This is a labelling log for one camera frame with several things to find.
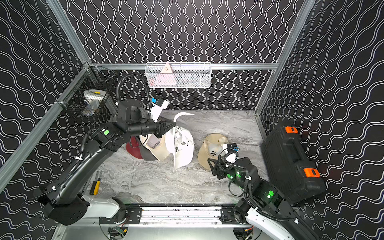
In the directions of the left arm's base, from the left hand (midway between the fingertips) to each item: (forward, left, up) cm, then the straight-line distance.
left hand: (174, 120), depth 61 cm
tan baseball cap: (+12, -20, -39) cm, 45 cm away
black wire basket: (+40, +58, -9) cm, 71 cm away
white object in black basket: (+20, +48, -9) cm, 53 cm away
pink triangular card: (+38, +11, -5) cm, 40 cm away
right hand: (-8, -18, -15) cm, 24 cm away
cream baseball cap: (+9, +15, -36) cm, 40 cm away
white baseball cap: (-1, -1, -17) cm, 17 cm away
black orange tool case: (+1, -53, -20) cm, 56 cm away
